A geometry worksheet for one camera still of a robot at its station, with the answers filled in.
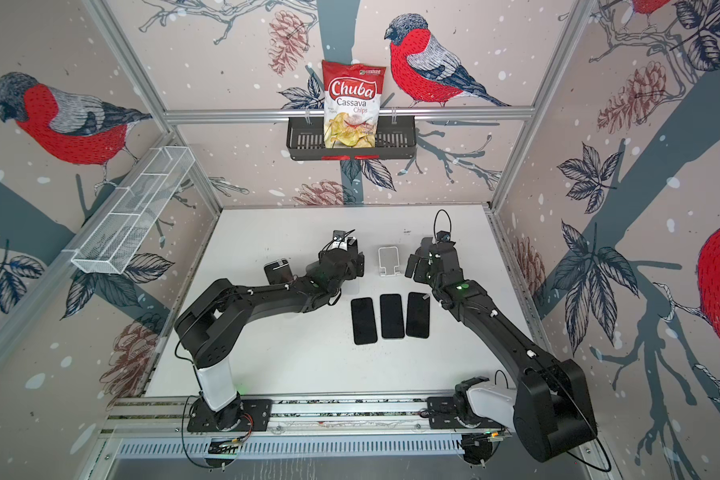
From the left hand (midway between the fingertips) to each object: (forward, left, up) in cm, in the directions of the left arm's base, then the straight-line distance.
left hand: (350, 252), depth 91 cm
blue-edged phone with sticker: (-8, +21, +1) cm, 22 cm away
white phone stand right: (0, -12, -5) cm, 13 cm away
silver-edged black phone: (-19, -4, -12) cm, 23 cm away
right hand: (-7, -21, +2) cm, 22 cm away
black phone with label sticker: (-13, -22, -16) cm, 30 cm away
